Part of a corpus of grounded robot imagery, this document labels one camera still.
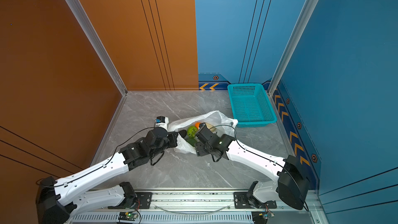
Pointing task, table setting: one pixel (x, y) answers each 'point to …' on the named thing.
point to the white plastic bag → (214, 121)
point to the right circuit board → (260, 217)
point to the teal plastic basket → (252, 104)
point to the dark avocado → (183, 132)
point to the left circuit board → (127, 216)
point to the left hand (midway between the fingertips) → (181, 132)
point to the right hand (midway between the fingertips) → (201, 146)
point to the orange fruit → (197, 125)
